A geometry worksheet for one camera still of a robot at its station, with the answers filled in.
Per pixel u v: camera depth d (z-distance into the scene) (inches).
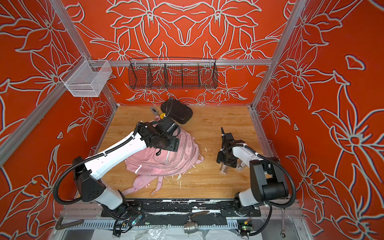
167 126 22.4
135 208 28.9
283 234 26.1
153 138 20.1
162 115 43.8
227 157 29.9
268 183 17.0
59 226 26.9
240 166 33.6
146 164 32.7
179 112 42.8
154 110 44.8
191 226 25.9
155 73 38.9
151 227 27.3
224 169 33.6
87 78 36.2
